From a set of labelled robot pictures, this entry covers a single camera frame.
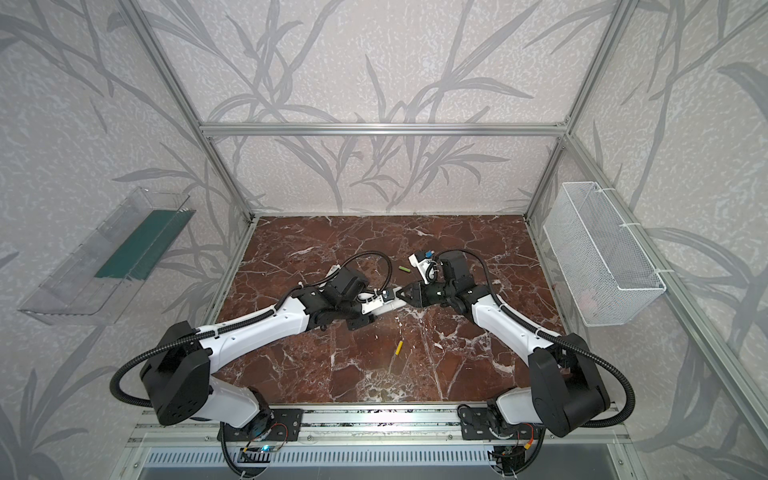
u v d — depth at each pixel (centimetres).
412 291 75
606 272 61
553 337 45
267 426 68
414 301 75
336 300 64
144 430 74
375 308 74
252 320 50
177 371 42
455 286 66
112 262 66
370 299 72
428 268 75
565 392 42
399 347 86
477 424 73
